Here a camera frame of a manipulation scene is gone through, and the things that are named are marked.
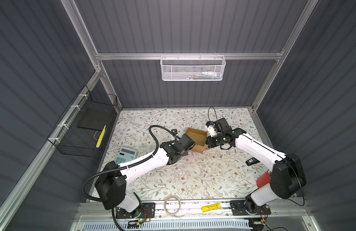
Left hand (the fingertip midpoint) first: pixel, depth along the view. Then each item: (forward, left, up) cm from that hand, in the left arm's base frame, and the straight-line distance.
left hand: (183, 150), depth 81 cm
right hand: (+6, -15, -1) cm, 16 cm away
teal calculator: (+3, +37, -11) cm, 39 cm away
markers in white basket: (+42, -16, +22) cm, 50 cm away
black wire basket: (+4, +52, +14) cm, 54 cm away
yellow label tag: (-27, -15, -12) cm, 33 cm away
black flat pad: (+12, +49, +14) cm, 52 cm away
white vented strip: (-34, -18, -14) cm, 41 cm away
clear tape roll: (-29, +4, -14) cm, 33 cm away
